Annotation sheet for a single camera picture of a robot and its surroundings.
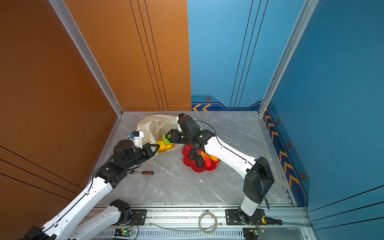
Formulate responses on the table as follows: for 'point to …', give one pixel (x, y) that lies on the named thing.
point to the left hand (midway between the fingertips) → (160, 144)
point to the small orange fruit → (213, 158)
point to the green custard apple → (165, 140)
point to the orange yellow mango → (169, 146)
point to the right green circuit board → (252, 233)
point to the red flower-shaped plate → (187, 161)
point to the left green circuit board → (123, 232)
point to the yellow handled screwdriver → (268, 220)
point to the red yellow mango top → (206, 158)
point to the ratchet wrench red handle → (144, 172)
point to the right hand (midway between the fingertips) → (168, 136)
